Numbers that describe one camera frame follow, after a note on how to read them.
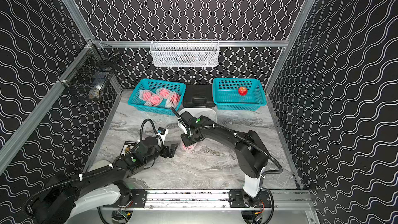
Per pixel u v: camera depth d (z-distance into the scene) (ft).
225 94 3.92
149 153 2.13
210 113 3.26
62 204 1.34
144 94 3.60
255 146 1.40
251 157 1.56
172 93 3.60
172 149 2.50
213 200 2.51
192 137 2.36
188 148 2.75
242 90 3.72
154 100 3.49
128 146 2.97
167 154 2.48
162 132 2.40
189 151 2.97
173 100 3.49
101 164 2.80
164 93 3.60
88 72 3.05
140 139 2.09
